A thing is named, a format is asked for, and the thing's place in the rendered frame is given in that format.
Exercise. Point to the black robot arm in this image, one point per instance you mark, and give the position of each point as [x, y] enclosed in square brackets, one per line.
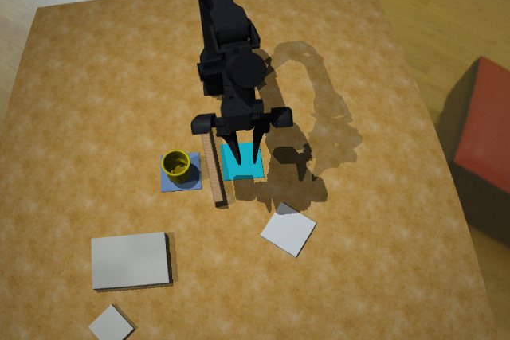
[227, 59]

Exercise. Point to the light grey square tile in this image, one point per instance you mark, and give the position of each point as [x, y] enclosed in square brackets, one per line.
[288, 229]

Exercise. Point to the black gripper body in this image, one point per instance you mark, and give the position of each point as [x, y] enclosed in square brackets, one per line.
[278, 117]

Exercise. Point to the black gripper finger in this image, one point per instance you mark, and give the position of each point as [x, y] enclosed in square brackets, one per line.
[231, 139]
[257, 136]

